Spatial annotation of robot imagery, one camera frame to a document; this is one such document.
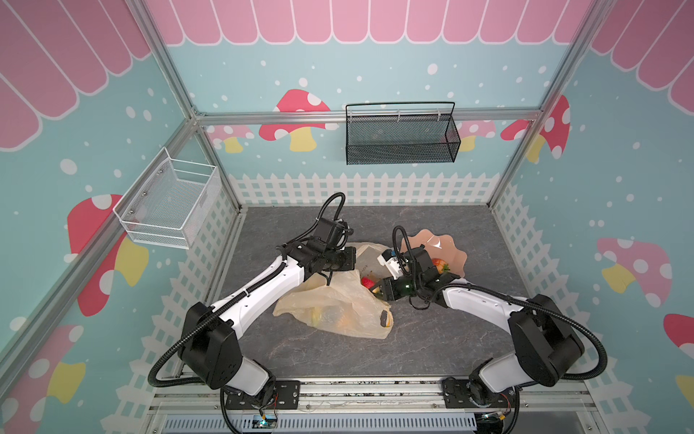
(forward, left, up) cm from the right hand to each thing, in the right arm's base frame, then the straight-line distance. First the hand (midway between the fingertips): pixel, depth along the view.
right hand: (372, 290), depth 84 cm
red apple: (+13, -26, -6) cm, 29 cm away
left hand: (+5, +5, +7) cm, 10 cm away
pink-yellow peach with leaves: (+2, +2, +2) cm, 3 cm away
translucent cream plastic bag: (-6, +9, +2) cm, 10 cm away
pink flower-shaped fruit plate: (+22, -28, -7) cm, 36 cm away
